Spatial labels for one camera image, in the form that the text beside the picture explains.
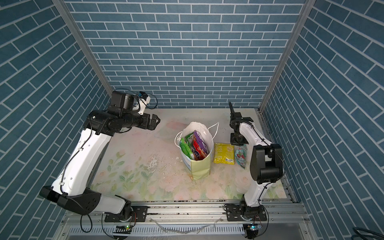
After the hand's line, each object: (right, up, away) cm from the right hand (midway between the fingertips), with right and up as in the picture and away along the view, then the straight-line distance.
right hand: (240, 144), depth 91 cm
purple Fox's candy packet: (-25, +3, -11) cm, 28 cm away
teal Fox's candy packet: (-1, -6, -5) cm, 8 cm away
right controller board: (0, -39, -20) cm, 44 cm away
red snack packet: (-26, -4, -9) cm, 28 cm away
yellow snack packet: (-10, -6, 0) cm, 12 cm away
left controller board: (-64, -39, -19) cm, 78 cm away
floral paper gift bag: (-27, -11, -15) cm, 32 cm away
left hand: (-46, +16, -22) cm, 54 cm away
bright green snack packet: (-33, +3, -13) cm, 35 cm away
